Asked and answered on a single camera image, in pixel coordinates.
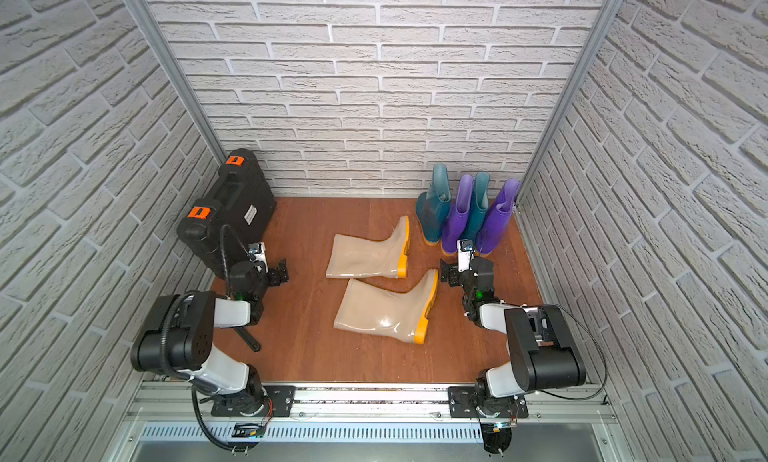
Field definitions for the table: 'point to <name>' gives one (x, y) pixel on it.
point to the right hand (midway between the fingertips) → (461, 257)
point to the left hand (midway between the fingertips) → (272, 255)
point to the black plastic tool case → (241, 200)
